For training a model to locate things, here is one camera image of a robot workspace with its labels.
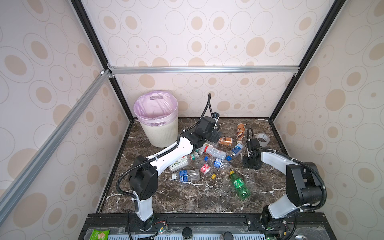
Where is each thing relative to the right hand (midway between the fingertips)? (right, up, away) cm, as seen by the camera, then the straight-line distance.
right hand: (248, 164), depth 94 cm
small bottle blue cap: (-19, +2, -4) cm, 20 cm away
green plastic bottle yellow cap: (-10, -8, -12) cm, 18 cm away
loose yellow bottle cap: (-23, -6, -8) cm, 25 cm away
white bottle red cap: (-24, +9, +3) cm, 26 cm away
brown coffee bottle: (-1, +22, +12) cm, 25 cm away
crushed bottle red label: (-28, -1, -7) cm, 29 cm away
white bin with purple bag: (-60, +33, +12) cm, 70 cm away
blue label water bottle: (-7, +9, +1) cm, 11 cm away
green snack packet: (-77, -27, -25) cm, 86 cm away
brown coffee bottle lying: (-13, +14, +6) cm, 20 cm away
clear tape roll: (+16, +17, +12) cm, 26 cm away
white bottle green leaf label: (-40, +3, -4) cm, 41 cm away
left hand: (-22, +23, -13) cm, 34 cm away
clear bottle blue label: (-36, -4, -10) cm, 38 cm away
